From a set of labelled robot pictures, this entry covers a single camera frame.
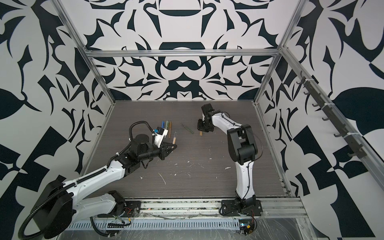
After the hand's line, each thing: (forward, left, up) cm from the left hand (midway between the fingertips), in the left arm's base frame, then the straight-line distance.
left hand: (177, 143), depth 76 cm
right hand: (+19, -14, -14) cm, 27 cm away
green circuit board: (-34, -32, -19) cm, 51 cm away
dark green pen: (+21, -6, -19) cm, 29 cm away
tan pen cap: (+14, -14, -14) cm, 25 cm away
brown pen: (+25, +6, -17) cm, 31 cm away
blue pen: (+25, +12, -17) cm, 32 cm away
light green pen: (+25, +9, -17) cm, 31 cm away
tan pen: (+2, +1, +2) cm, 3 cm away
